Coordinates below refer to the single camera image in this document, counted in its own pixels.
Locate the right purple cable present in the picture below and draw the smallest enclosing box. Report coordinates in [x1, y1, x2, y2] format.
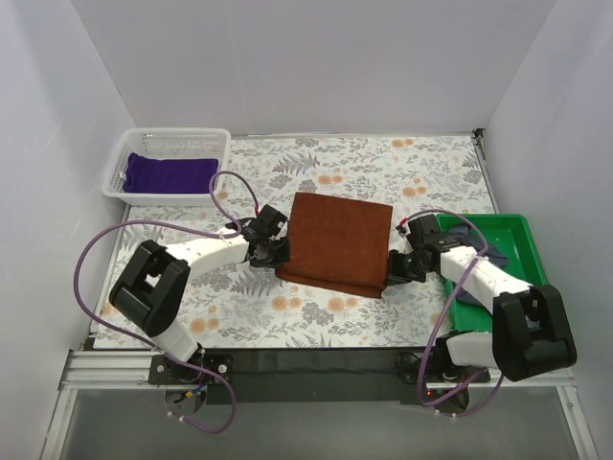
[404, 209, 507, 418]

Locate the purple towel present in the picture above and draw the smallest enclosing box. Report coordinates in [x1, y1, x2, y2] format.
[123, 153, 219, 195]

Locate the white plastic basket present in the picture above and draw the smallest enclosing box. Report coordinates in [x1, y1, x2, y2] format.
[102, 127, 231, 207]

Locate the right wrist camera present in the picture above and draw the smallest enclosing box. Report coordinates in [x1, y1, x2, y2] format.
[396, 218, 411, 238]

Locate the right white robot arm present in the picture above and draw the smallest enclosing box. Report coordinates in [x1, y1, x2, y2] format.
[387, 212, 578, 381]

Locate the grey blue towel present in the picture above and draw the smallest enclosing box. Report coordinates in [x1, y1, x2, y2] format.
[448, 223, 509, 306]

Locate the green plastic bin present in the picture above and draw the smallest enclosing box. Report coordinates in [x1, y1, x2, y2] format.
[436, 214, 548, 333]

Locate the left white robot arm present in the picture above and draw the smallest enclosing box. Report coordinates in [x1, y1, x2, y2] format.
[109, 205, 290, 363]

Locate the brown towel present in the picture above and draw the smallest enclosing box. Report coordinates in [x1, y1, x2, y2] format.
[276, 192, 393, 299]

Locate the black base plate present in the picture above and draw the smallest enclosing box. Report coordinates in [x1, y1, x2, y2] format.
[148, 347, 492, 406]

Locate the floral table mat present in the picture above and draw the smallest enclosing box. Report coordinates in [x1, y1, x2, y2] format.
[113, 135, 494, 348]

